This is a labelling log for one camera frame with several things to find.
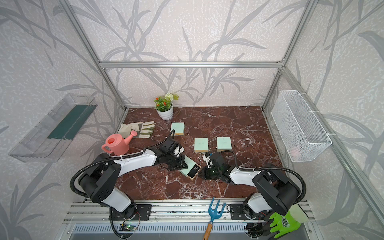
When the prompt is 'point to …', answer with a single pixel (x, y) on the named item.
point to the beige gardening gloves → (143, 130)
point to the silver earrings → (195, 168)
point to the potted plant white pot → (164, 106)
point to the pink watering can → (116, 144)
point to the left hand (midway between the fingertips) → (188, 167)
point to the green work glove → (285, 225)
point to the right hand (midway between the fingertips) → (197, 174)
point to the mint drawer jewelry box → (201, 145)
